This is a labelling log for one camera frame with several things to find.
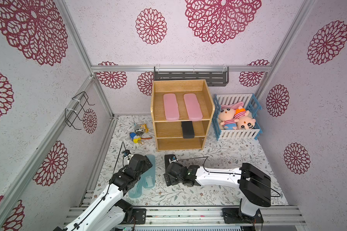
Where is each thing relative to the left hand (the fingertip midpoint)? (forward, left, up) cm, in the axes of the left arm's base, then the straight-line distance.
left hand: (143, 163), depth 82 cm
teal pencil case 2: (-5, -3, -8) cm, 10 cm away
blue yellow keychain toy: (+21, +9, -7) cm, 24 cm away
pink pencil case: (+24, -16, +21) cm, 36 cm away
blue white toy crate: (+50, -78, -1) cm, 92 cm away
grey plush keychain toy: (+27, +7, -6) cm, 28 cm away
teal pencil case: (-13, +4, -9) cm, 16 cm away
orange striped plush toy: (+30, -66, +1) cm, 72 cm away
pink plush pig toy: (+34, -54, +3) cm, 64 cm away
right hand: (-4, -18, -7) cm, 20 cm away
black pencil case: (+19, -26, +6) cm, 33 cm away
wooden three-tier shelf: (+17, -14, +5) cm, 23 cm away
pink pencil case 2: (+24, -28, +21) cm, 42 cm away
